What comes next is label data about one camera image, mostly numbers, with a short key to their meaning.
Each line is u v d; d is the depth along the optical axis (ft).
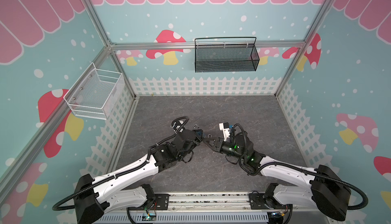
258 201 2.44
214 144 2.22
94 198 1.29
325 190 1.36
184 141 1.71
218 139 2.18
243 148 1.86
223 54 3.09
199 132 2.39
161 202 2.44
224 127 2.30
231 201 2.49
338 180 1.46
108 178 1.39
